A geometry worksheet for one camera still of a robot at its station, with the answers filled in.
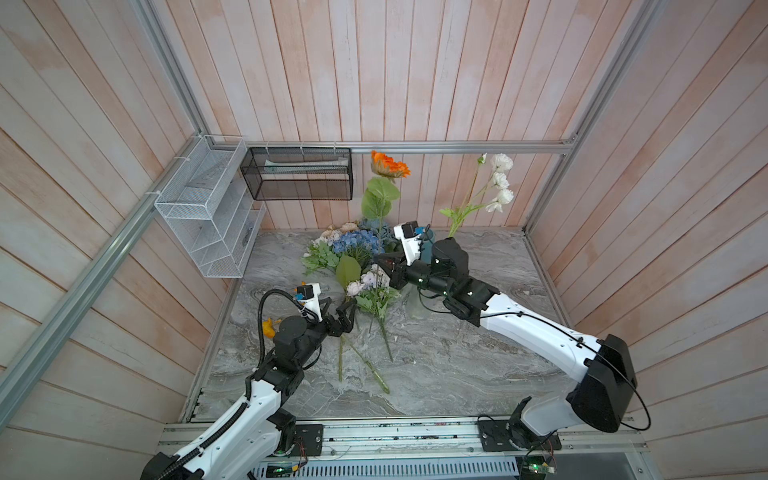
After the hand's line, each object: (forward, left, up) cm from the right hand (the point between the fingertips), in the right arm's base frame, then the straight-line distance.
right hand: (372, 260), depth 71 cm
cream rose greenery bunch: (+20, +19, -22) cm, 35 cm away
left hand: (-5, +7, -13) cm, 16 cm away
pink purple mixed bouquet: (+4, 0, -21) cm, 22 cm away
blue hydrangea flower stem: (+22, +4, -17) cm, 28 cm away
